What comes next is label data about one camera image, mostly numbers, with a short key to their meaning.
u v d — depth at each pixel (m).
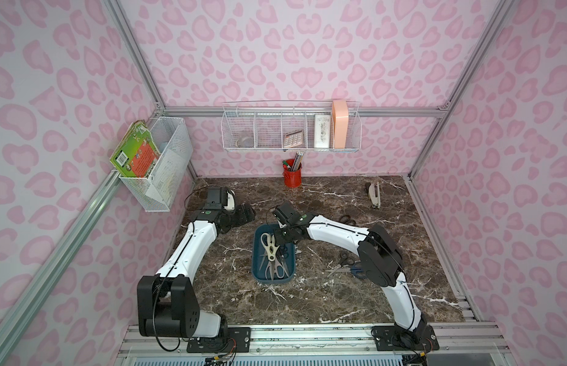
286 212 0.73
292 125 0.99
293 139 0.94
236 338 0.73
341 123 0.83
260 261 0.90
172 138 0.80
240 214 0.76
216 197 0.67
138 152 0.72
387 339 0.72
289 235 0.78
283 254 0.92
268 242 0.90
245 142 0.93
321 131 0.93
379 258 0.53
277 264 0.89
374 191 1.11
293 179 1.14
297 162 1.11
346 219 1.03
